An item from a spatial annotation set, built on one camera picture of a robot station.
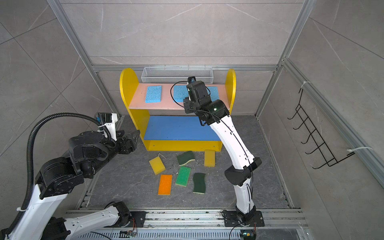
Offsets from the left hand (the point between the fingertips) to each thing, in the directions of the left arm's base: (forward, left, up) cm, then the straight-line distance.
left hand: (131, 129), depth 55 cm
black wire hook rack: (-7, -79, -10) cm, 80 cm away
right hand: (+20, -23, -3) cm, 31 cm away
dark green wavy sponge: (+10, -18, -43) cm, 48 cm away
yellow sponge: (+6, -1, -44) cm, 44 cm away
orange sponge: (-7, -7, -43) cm, 44 cm away
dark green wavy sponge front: (-9, -27, -41) cm, 50 cm away
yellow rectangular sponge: (+8, -34, -41) cm, 54 cm away
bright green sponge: (-2, -17, -42) cm, 46 cm away
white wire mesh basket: (+55, -14, -10) cm, 57 cm away
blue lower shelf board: (+24, -15, -29) cm, 40 cm away
